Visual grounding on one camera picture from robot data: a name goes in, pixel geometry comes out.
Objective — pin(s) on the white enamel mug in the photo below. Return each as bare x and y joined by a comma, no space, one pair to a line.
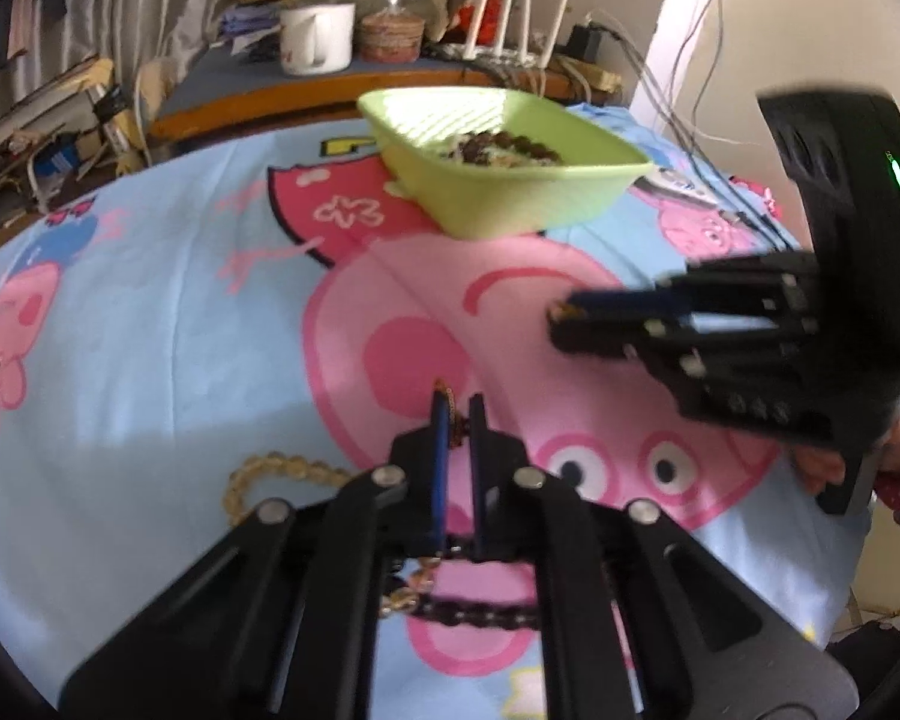
319,37

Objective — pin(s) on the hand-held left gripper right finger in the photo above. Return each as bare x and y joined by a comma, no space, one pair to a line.
478,480

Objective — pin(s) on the white router with antennas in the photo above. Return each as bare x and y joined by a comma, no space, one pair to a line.
510,22

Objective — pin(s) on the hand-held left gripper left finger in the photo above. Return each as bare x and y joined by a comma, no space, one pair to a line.
439,480

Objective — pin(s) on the clear jar with red contents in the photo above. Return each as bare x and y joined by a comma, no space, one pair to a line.
469,15

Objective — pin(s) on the person's right hand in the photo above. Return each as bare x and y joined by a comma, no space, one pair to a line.
821,465

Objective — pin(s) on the grey curtain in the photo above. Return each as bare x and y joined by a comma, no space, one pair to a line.
120,0

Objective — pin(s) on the small white electronic device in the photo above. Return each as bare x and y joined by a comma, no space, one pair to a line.
679,187

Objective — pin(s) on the amber pendant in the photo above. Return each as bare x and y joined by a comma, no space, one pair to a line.
562,309

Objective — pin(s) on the beige power strip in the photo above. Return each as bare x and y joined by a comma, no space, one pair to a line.
589,73

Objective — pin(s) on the black power adapter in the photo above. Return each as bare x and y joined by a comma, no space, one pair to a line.
592,40

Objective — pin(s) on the cartoon pig printed blanket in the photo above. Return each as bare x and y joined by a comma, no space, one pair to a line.
157,315

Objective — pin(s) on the green plastic basket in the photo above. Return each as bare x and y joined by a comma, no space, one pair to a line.
510,199

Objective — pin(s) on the blue topped wooden table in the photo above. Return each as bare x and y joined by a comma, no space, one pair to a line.
270,94

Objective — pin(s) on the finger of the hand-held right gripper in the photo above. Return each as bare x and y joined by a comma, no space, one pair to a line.
630,300
607,334

